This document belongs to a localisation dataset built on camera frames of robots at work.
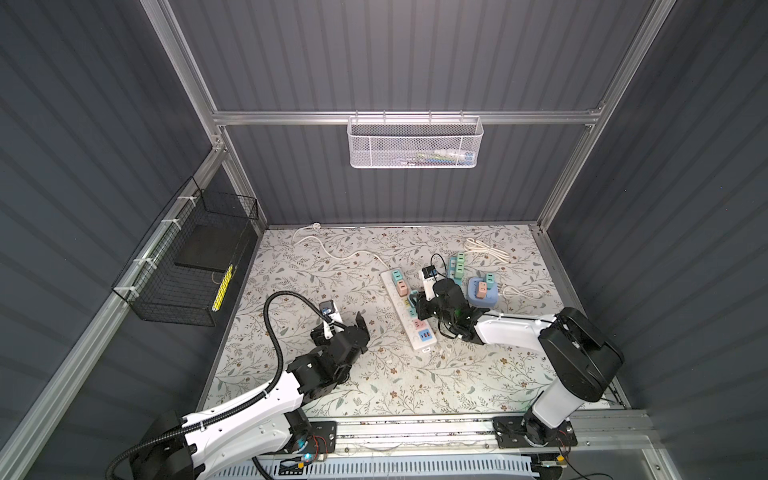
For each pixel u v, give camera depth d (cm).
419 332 89
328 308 68
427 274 79
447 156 91
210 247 76
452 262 106
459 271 99
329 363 59
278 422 61
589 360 47
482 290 94
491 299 96
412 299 89
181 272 72
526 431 67
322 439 72
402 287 94
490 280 96
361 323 73
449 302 71
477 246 112
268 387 51
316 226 123
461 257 102
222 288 69
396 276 97
